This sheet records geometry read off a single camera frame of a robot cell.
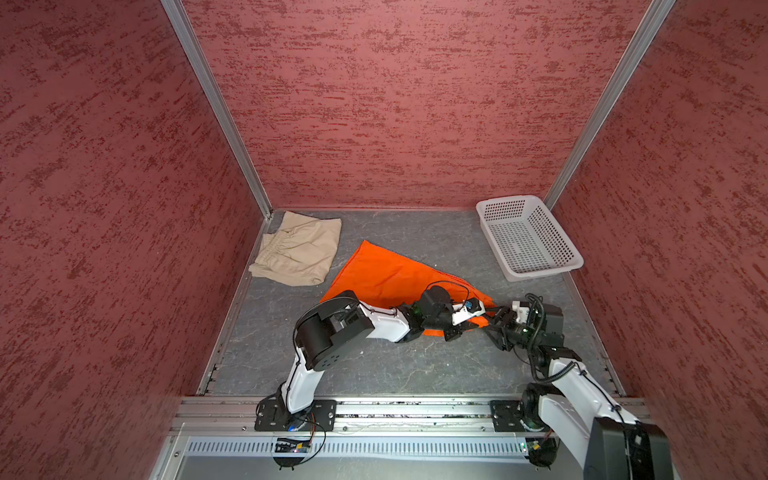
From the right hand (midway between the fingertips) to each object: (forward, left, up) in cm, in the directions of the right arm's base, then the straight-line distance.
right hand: (476, 322), depth 84 cm
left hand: (0, +1, -1) cm, 1 cm away
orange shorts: (-2, +14, +18) cm, 23 cm away
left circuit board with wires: (-28, +50, -9) cm, 58 cm away
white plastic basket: (+37, -29, -6) cm, 47 cm away
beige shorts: (+30, +57, -3) cm, 64 cm away
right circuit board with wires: (-30, -11, -8) cm, 33 cm away
